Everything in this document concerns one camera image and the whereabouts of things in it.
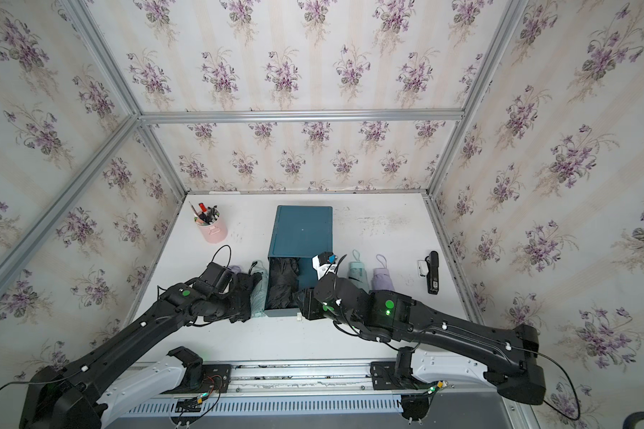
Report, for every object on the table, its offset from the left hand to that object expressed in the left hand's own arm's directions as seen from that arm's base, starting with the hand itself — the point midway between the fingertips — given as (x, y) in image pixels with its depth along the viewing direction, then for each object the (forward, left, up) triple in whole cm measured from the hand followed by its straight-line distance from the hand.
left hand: (243, 310), depth 80 cm
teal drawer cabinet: (+18, -18, +16) cm, 30 cm away
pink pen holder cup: (+29, +16, +4) cm, 34 cm away
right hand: (-4, -19, +18) cm, 26 cm away
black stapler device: (+13, -63, -1) cm, 64 cm away
